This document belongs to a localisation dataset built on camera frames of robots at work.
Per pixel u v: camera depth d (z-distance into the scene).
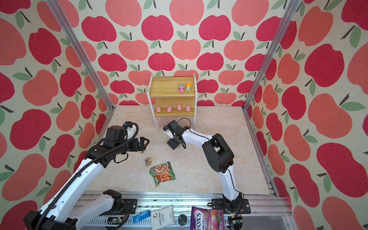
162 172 0.85
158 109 0.95
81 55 0.88
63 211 0.39
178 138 0.72
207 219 0.68
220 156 0.53
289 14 0.72
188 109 0.96
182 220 0.62
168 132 0.90
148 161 0.88
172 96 0.83
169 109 0.96
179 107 0.98
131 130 0.69
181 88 0.82
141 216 0.68
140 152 0.68
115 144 0.56
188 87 0.82
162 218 0.70
